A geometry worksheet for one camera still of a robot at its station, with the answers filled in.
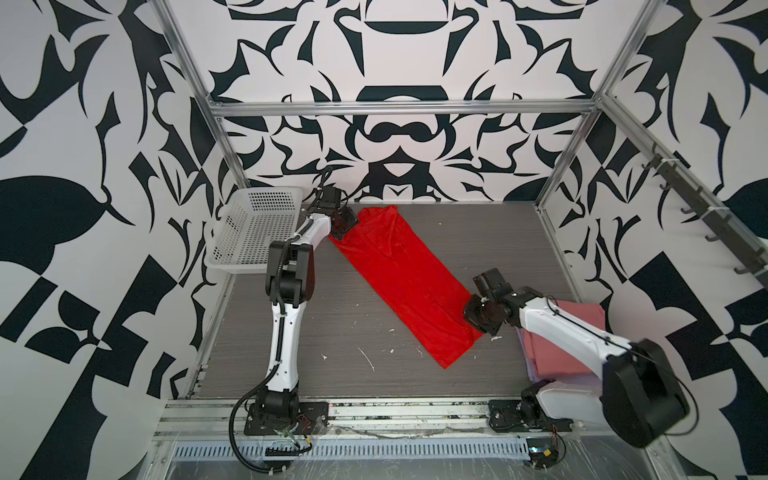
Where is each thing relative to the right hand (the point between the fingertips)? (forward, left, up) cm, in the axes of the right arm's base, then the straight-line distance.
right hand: (463, 315), depth 86 cm
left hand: (+37, +32, +2) cm, 50 cm away
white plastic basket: (+40, +73, -3) cm, 84 cm away
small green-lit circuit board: (-31, -14, -6) cm, 35 cm away
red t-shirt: (+8, +9, -5) cm, 13 cm away
